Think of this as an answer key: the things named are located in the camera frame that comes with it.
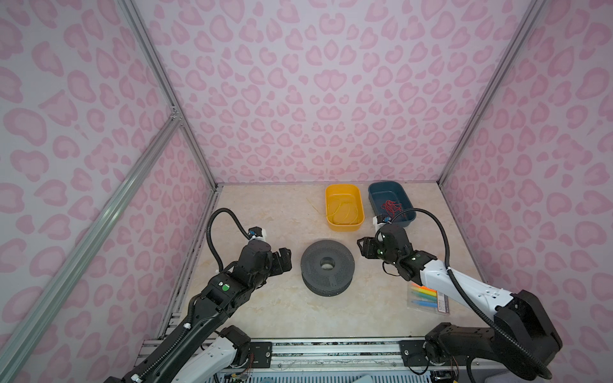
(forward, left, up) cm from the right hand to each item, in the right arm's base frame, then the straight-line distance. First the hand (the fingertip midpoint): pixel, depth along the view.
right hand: (363, 240), depth 85 cm
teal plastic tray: (+30, -17, -12) cm, 36 cm away
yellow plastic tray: (+25, +4, -13) cm, 29 cm away
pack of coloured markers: (-16, -22, -13) cm, 30 cm away
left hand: (-9, +27, +7) cm, 29 cm away
